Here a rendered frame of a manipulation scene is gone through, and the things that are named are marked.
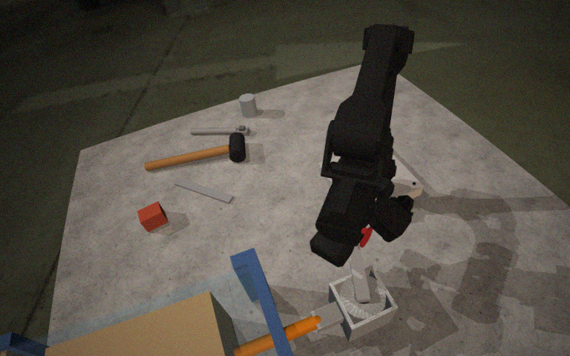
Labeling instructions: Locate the dark grey cylinder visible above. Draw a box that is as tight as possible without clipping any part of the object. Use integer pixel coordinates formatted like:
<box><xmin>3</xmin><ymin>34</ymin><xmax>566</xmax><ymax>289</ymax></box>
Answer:
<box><xmin>239</xmin><ymin>93</ymin><xmax>258</xmax><ymax>118</ymax></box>

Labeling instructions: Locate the blue flat bar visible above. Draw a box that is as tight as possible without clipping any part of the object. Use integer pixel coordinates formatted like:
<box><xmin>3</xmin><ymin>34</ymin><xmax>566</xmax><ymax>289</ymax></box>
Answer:
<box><xmin>243</xmin><ymin>248</ymin><xmax>293</xmax><ymax>356</ymax></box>

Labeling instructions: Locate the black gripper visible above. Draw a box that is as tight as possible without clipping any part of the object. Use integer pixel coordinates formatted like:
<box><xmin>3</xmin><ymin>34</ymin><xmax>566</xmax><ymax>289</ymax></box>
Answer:
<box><xmin>310</xmin><ymin>177</ymin><xmax>395</xmax><ymax>268</ymax></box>

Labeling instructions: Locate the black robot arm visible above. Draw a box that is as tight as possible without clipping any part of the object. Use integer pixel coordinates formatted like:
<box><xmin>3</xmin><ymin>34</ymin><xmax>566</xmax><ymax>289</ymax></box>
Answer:
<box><xmin>315</xmin><ymin>24</ymin><xmax>415</xmax><ymax>245</ymax></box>

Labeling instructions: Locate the black-headed mallet with wooden handle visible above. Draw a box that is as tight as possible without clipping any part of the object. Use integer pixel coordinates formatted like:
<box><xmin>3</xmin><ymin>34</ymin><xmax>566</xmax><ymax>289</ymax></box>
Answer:
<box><xmin>144</xmin><ymin>132</ymin><xmax>246</xmax><ymax>171</ymax></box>

